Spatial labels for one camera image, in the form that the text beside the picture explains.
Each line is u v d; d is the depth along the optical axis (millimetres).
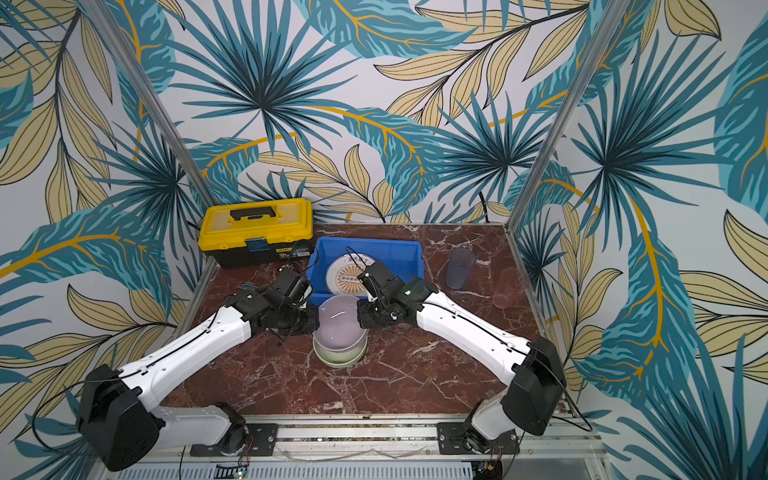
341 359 805
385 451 732
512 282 1015
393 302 555
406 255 1076
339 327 835
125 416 379
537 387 406
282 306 604
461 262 1059
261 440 733
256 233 950
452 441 733
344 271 1028
